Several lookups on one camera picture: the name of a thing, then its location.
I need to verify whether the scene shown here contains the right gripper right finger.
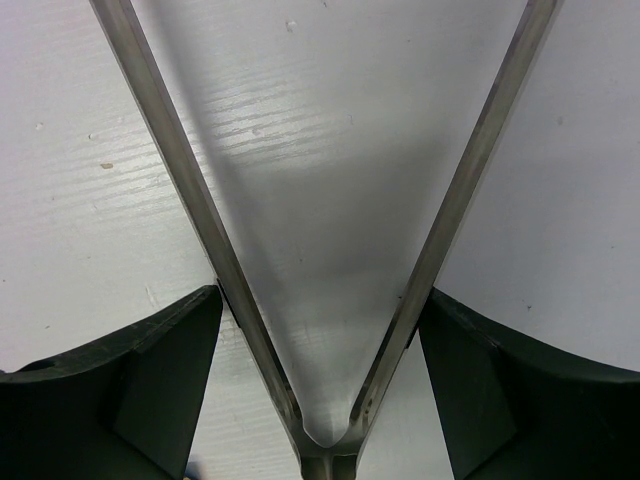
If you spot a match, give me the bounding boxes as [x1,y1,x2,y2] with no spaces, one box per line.
[419,290,639,479]

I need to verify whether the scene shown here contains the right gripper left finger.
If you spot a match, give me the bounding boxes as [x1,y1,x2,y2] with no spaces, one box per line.
[1,285,223,479]

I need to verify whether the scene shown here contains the metal tongs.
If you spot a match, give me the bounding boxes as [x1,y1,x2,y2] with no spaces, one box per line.
[91,1,558,479]

